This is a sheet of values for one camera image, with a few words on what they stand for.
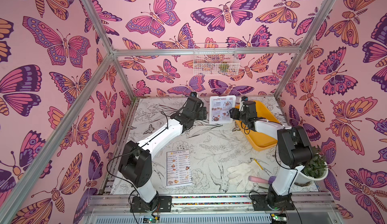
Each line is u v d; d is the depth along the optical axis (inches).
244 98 34.7
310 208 28.8
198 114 30.0
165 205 28.8
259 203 28.7
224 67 36.3
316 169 27.0
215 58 37.1
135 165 17.5
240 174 32.7
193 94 29.3
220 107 38.3
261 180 31.3
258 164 34.0
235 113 34.7
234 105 37.6
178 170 33.6
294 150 19.8
